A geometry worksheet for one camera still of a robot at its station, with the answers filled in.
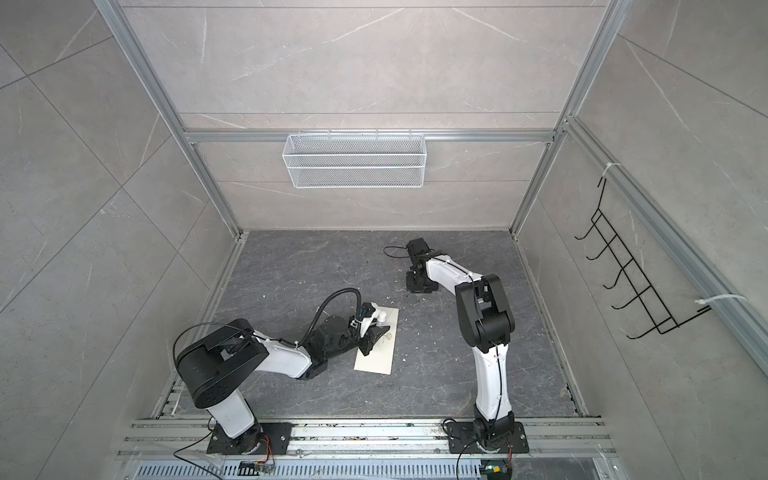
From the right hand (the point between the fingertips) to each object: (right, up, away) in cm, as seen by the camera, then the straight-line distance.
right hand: (418, 284), depth 103 cm
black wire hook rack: (+46, +11, -31) cm, 56 cm away
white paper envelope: (-13, -21, -14) cm, 28 cm away
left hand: (-11, -8, -17) cm, 22 cm away
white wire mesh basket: (-22, +43, -2) cm, 48 cm away
